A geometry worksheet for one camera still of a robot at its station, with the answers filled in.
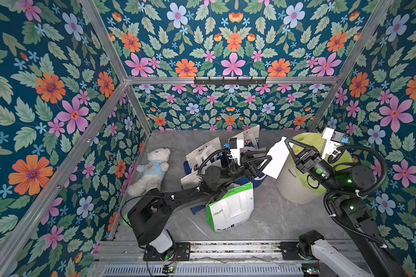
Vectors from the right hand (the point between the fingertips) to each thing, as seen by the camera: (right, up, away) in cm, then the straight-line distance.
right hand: (291, 137), depth 51 cm
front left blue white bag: (-33, -17, +18) cm, 41 cm away
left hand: (-5, -7, +3) cm, 9 cm away
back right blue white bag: (-5, +2, +40) cm, 40 cm away
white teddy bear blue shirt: (-58, -17, +40) cm, 72 cm away
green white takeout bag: (-15, -28, +18) cm, 36 cm away
